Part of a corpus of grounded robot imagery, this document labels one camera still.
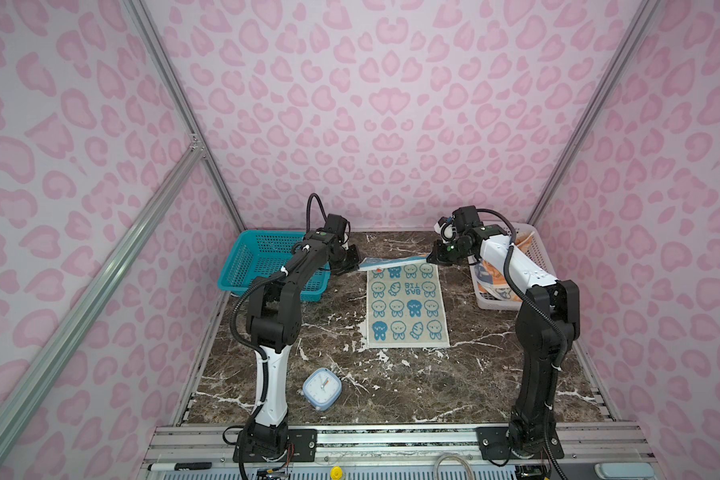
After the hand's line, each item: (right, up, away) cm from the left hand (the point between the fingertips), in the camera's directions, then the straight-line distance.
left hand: (361, 258), depth 97 cm
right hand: (+22, +2, -5) cm, 23 cm away
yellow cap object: (-4, -45, -34) cm, 57 cm away
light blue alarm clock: (-10, -34, -18) cm, 40 cm away
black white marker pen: (-42, -49, -27) cm, 69 cm away
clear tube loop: (+22, -47, -26) cm, 58 cm away
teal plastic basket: (-39, +2, +14) cm, 41 cm away
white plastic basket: (+61, 0, +3) cm, 61 cm away
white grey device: (+61, -48, -29) cm, 83 cm away
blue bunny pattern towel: (+14, -15, +1) cm, 21 cm away
